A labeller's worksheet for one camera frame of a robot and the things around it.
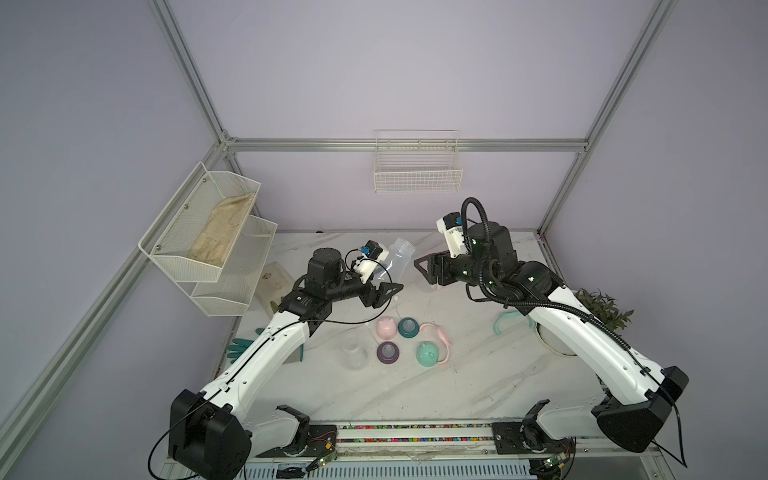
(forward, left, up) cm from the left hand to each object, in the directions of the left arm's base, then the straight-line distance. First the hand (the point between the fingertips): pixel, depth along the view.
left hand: (390, 279), depth 73 cm
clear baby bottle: (-13, +10, -16) cm, 22 cm away
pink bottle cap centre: (-2, +1, -24) cm, 24 cm away
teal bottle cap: (-10, -10, -22) cm, 27 cm away
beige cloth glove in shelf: (+17, +47, +4) cm, 50 cm away
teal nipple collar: (-1, -5, -25) cm, 25 cm away
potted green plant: (-4, -56, -8) cm, 57 cm away
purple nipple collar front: (-9, +1, -25) cm, 26 cm away
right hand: (+1, -9, +5) cm, 10 cm away
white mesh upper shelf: (+11, +53, +4) cm, 54 cm away
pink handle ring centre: (-1, -17, -29) cm, 33 cm away
